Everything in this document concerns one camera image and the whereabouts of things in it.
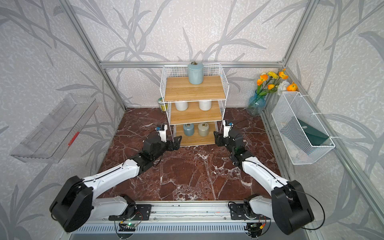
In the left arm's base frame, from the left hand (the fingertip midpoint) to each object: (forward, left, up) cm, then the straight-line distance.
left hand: (175, 136), depth 84 cm
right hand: (+3, -25, +1) cm, 25 cm away
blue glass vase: (+32, -56, -5) cm, 65 cm away
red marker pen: (-11, +42, +14) cm, 46 cm away
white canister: (+13, -3, +11) cm, 17 cm away
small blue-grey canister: (+11, -7, -8) cm, 15 cm away
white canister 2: (+13, -17, +12) cm, 24 cm away
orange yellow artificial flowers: (+39, -62, +10) cm, 74 cm away
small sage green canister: (+11, -16, -8) cm, 22 cm away
